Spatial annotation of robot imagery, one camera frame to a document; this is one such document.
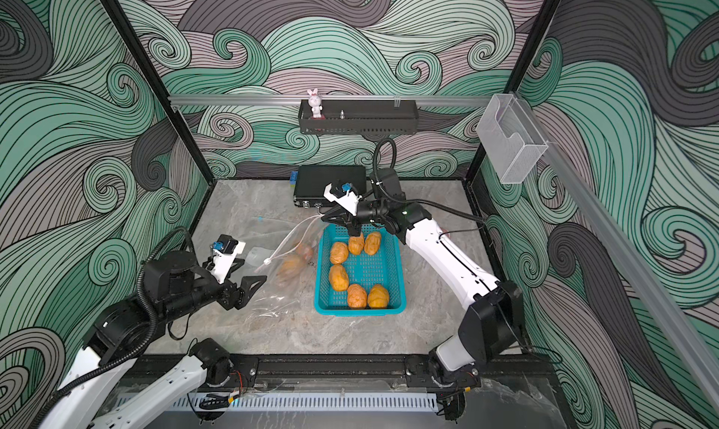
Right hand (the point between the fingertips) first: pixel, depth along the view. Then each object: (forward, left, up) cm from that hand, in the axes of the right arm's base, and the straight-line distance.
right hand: (323, 215), depth 71 cm
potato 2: (-12, -15, -25) cm, 31 cm away
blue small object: (+41, +19, -26) cm, 52 cm away
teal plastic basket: (-3, -9, -31) cm, 32 cm away
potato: (-4, +13, -22) cm, 25 cm away
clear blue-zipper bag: (-10, +14, -29) cm, 34 cm away
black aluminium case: (+38, +10, -25) cm, 47 cm away
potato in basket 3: (-6, -3, -24) cm, 25 cm away
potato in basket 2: (+7, -14, -25) cm, 29 cm away
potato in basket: (+6, -8, -25) cm, 27 cm away
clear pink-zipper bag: (-5, +8, -29) cm, 31 cm away
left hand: (-14, +16, -2) cm, 21 cm away
